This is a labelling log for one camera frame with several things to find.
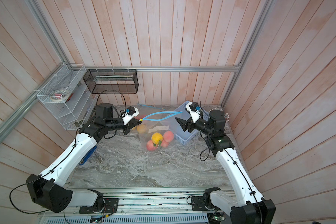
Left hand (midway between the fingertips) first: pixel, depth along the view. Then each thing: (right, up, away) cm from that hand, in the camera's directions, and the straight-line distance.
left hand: (139, 123), depth 73 cm
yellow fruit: (+8, -10, +14) cm, 19 cm away
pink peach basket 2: (+4, -15, +16) cm, 22 cm away
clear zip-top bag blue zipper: (+6, +3, 0) cm, 7 cm away
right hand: (+22, +5, -4) cm, 23 cm away
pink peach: (+13, -14, +17) cm, 26 cm away
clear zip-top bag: (+8, -6, +16) cm, 19 cm away
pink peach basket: (+16, -9, +15) cm, 23 cm away
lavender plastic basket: (+24, -9, +20) cm, 33 cm away
